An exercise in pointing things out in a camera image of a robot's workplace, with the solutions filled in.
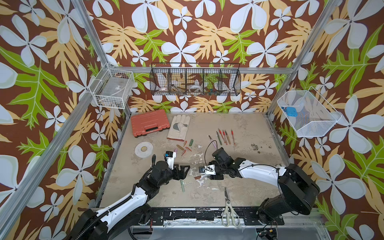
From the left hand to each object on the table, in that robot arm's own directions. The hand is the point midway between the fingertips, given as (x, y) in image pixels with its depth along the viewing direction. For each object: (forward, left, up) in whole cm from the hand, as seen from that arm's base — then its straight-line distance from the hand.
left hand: (185, 164), depth 82 cm
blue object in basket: (+27, -62, +15) cm, 69 cm away
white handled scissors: (-22, -23, -9) cm, 33 cm away
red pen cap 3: (+14, +1, -10) cm, 17 cm away
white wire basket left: (+42, +46, +21) cm, 66 cm away
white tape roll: (+16, +29, -10) cm, 34 cm away
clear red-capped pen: (+27, -27, -10) cm, 40 cm away
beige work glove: (+34, +6, -10) cm, 36 cm away
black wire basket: (+52, -6, +21) cm, 56 cm away
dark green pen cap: (+21, -3, -10) cm, 24 cm away
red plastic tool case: (+36, +28, -6) cm, 46 cm away
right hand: (+1, -13, -7) cm, 15 cm away
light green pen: (-8, +2, -10) cm, 13 cm away
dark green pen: (+24, -23, -10) cm, 35 cm away
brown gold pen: (+23, -30, -11) cm, 39 cm away
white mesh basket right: (+24, -69, +17) cm, 75 cm away
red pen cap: (+22, +1, -11) cm, 24 cm away
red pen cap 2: (+18, 0, -11) cm, 21 cm away
